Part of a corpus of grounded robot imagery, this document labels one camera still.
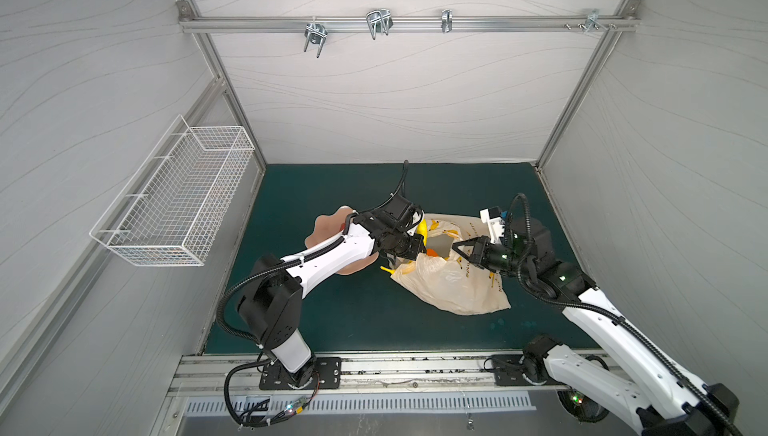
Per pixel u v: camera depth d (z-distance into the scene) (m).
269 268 0.44
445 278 0.72
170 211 0.68
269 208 1.07
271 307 0.44
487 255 0.63
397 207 0.66
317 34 0.80
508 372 0.73
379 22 0.77
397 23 0.79
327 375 0.73
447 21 0.78
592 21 0.76
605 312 0.47
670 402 0.39
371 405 0.70
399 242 0.69
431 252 0.82
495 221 0.67
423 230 0.81
